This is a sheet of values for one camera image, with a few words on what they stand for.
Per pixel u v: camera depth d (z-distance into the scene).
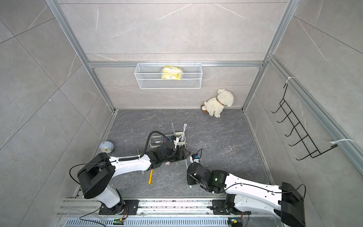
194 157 0.70
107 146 0.90
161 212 0.73
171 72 0.88
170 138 0.79
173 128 1.07
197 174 0.56
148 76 1.01
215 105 1.10
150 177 0.84
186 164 0.80
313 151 0.58
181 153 0.75
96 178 0.45
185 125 0.88
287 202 0.40
